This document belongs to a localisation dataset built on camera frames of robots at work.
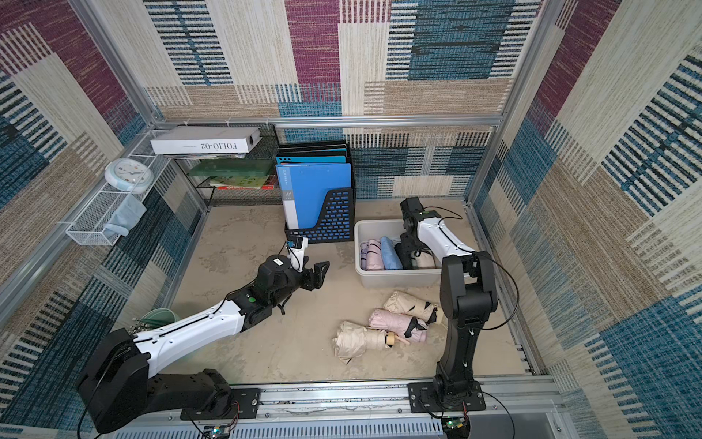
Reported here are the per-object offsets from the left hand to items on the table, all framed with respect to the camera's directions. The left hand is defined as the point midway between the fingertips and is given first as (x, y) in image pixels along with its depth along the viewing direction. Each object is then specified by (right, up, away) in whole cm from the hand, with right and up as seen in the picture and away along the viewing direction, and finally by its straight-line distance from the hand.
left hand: (318, 259), depth 81 cm
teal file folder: (-5, +34, +18) cm, 39 cm away
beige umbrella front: (+10, -22, -3) cm, 25 cm away
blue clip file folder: (-6, +22, +9) cm, 25 cm away
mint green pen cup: (-44, -15, -4) cm, 47 cm away
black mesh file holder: (+5, +11, +17) cm, 21 cm away
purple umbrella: (+14, 0, +15) cm, 20 cm away
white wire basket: (-55, +9, -14) cm, 57 cm away
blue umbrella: (+23, -2, +12) cm, 26 cm away
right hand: (+34, +4, +15) cm, 37 cm away
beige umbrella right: (+28, -15, +4) cm, 32 cm away
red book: (-31, +24, +16) cm, 42 cm away
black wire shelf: (-20, +37, +15) cm, 44 cm away
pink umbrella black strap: (+25, -20, 0) cm, 32 cm away
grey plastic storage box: (+30, -7, +10) cm, 32 cm away
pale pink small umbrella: (+17, -2, +12) cm, 21 cm away
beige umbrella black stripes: (+34, -1, +11) cm, 35 cm away
